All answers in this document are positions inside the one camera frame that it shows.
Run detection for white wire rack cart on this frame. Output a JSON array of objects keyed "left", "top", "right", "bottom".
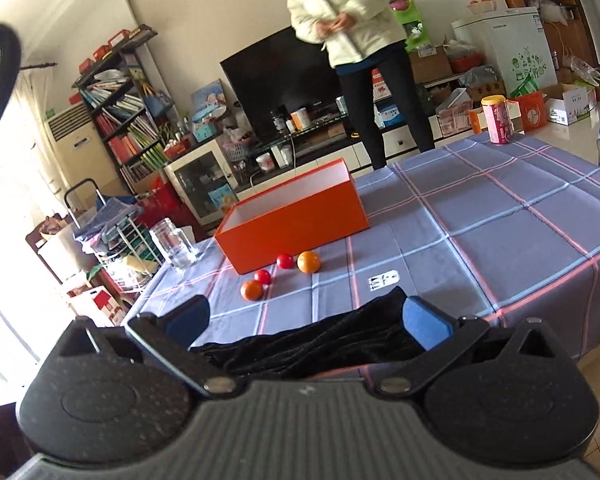
[{"left": 64, "top": 178, "right": 163, "bottom": 295}]

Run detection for pink cylindrical can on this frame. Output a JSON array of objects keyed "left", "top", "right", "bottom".
[{"left": 481, "top": 94, "right": 513, "bottom": 144}]

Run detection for small orange beside front left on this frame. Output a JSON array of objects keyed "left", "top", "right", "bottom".
[{"left": 240, "top": 280, "right": 264, "bottom": 302}]

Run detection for green stacked storage bins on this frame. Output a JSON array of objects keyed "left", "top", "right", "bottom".
[{"left": 389, "top": 0, "right": 431, "bottom": 52}]

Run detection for black bookshelf with books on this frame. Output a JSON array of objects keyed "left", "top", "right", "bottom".
[{"left": 72, "top": 24, "right": 175, "bottom": 194}]

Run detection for small white paper tag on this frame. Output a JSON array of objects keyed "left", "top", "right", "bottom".
[{"left": 368, "top": 270, "right": 400, "bottom": 292}]

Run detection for white tv stand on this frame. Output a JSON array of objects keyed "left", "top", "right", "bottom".
[{"left": 249, "top": 110, "right": 475, "bottom": 188}]

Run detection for small red tomato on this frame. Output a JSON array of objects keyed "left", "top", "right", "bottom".
[{"left": 254, "top": 269, "right": 273, "bottom": 286}]

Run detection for white standing air conditioner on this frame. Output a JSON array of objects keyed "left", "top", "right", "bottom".
[{"left": 45, "top": 103, "right": 128, "bottom": 196}]

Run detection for clear glass mug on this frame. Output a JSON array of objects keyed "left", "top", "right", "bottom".
[{"left": 149, "top": 218, "right": 198, "bottom": 269}]

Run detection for plaid blue tablecloth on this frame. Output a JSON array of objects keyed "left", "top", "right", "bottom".
[{"left": 133, "top": 136, "right": 600, "bottom": 358}]

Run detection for orange rectangular box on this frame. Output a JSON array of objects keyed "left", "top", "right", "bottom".
[{"left": 214, "top": 159, "right": 370, "bottom": 274}]

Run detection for red tomato on table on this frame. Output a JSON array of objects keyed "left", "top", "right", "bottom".
[{"left": 276, "top": 254, "right": 294, "bottom": 270}]

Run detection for white glass door cabinet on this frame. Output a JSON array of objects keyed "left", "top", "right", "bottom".
[{"left": 164, "top": 140, "right": 238, "bottom": 226}]

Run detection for person in white jacket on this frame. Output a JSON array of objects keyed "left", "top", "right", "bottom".
[{"left": 287, "top": 0, "right": 434, "bottom": 169}]

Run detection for black velvet cloth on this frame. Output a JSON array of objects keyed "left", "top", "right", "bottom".
[{"left": 190, "top": 287, "right": 425, "bottom": 380}]

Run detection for black flat television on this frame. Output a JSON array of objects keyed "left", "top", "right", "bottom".
[{"left": 221, "top": 26, "right": 341, "bottom": 143}]

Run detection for brown cardboard box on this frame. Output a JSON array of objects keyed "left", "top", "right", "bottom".
[{"left": 410, "top": 46, "right": 453, "bottom": 84}]

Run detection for white small refrigerator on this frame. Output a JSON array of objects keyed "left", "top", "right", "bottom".
[{"left": 452, "top": 6, "right": 558, "bottom": 98}]

